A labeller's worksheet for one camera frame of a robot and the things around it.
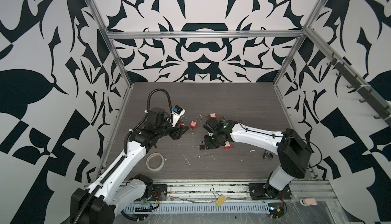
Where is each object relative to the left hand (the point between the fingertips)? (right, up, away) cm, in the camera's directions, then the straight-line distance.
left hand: (184, 121), depth 76 cm
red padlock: (+5, -4, +20) cm, 21 cm away
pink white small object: (+57, -36, -6) cm, 68 cm away
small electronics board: (+43, -40, -5) cm, 59 cm away
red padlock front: (+24, -15, +12) cm, 31 cm away
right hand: (+12, -14, +7) cm, 20 cm away
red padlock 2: (+18, 0, +23) cm, 30 cm away
